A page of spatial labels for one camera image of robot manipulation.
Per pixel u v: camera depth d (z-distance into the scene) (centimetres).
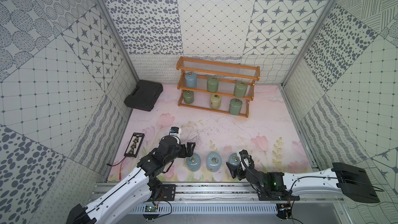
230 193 76
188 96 104
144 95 108
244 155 69
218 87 95
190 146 73
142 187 53
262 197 73
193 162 76
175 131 71
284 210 72
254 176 62
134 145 88
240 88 89
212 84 93
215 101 101
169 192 73
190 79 94
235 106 96
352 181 45
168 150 60
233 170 72
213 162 75
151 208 71
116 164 83
